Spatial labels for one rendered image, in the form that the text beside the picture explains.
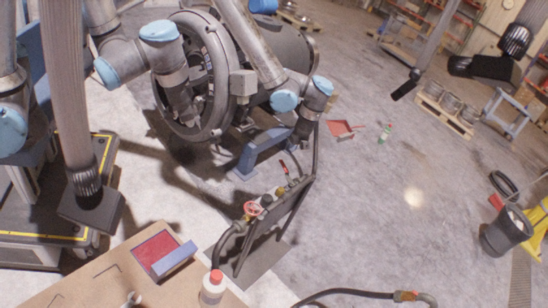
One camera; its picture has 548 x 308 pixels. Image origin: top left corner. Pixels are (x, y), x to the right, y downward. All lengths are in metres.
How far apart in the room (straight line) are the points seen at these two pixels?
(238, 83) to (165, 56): 0.63
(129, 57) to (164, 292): 0.68
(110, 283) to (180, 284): 0.23
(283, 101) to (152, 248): 0.66
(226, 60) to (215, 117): 0.28
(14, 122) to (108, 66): 0.24
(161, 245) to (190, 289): 0.18
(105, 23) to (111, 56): 0.12
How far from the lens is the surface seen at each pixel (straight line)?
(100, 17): 0.78
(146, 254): 1.00
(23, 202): 1.45
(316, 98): 1.11
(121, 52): 0.70
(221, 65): 1.32
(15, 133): 0.70
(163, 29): 0.69
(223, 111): 1.38
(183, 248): 0.88
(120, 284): 0.97
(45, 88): 1.21
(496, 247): 2.89
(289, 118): 2.15
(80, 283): 1.00
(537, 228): 3.78
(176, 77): 0.75
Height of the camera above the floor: 1.36
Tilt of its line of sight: 38 degrees down
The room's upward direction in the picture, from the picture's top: 24 degrees clockwise
